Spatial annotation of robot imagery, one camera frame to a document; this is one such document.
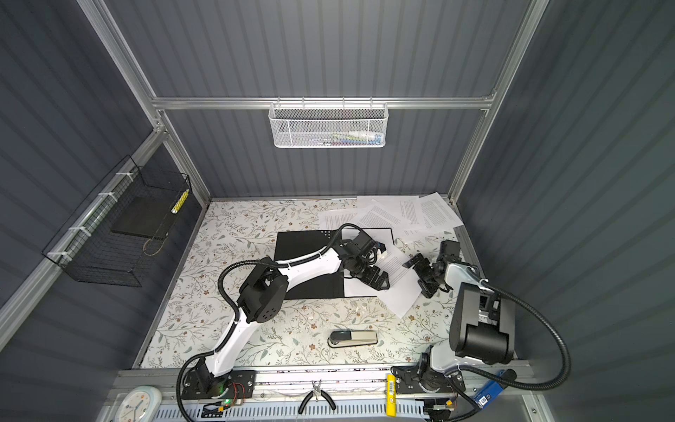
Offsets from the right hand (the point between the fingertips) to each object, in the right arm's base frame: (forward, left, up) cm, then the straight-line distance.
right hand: (414, 275), depth 92 cm
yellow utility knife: (-36, +12, -1) cm, 38 cm away
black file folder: (+15, +46, -2) cm, 48 cm away
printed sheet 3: (+29, +29, -2) cm, 41 cm away
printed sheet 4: (+37, -4, -5) cm, 38 cm away
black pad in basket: (+4, +82, +29) cm, 87 cm away
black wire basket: (-2, +88, +28) cm, 92 cm away
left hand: (-2, +12, 0) cm, 12 cm away
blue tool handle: (-35, -14, 0) cm, 38 cm away
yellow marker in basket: (+12, +76, +27) cm, 82 cm away
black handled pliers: (-35, +33, -2) cm, 48 cm away
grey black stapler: (-22, +27, +2) cm, 35 cm away
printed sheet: (-5, +22, 0) cm, 22 cm away
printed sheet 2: (-1, +3, -7) cm, 8 cm away
